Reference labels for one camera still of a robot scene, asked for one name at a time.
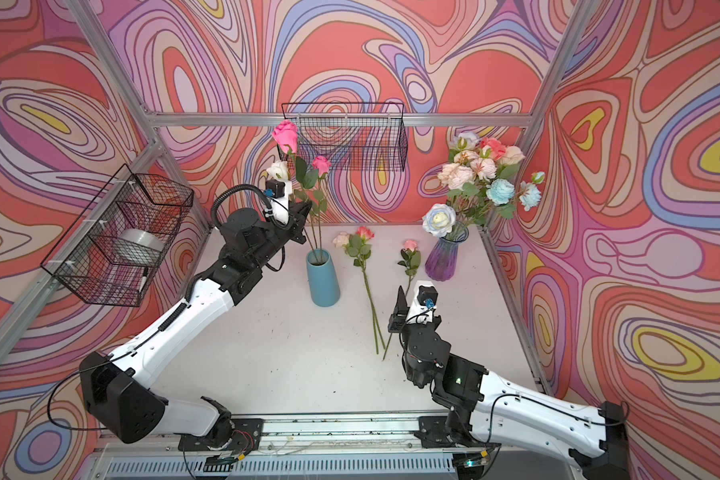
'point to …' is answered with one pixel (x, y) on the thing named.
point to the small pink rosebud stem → (411, 259)
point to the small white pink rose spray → (358, 246)
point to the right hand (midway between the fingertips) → (408, 295)
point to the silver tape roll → (142, 239)
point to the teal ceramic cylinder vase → (324, 287)
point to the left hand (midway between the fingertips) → (311, 200)
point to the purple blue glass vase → (441, 262)
